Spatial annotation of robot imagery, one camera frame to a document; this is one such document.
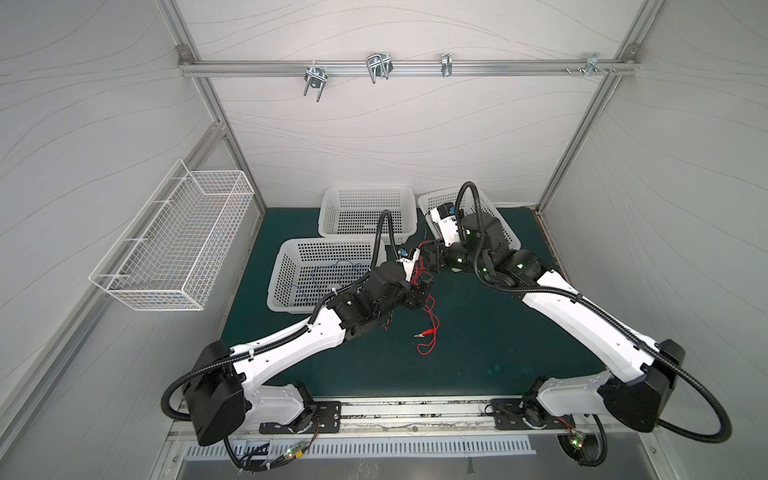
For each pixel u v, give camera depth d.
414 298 0.66
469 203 1.19
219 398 0.39
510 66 1.64
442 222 0.63
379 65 0.77
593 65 0.76
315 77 0.79
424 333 0.86
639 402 0.39
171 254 0.68
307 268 1.01
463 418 0.75
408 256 0.64
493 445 0.70
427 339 0.86
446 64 0.78
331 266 1.01
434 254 0.61
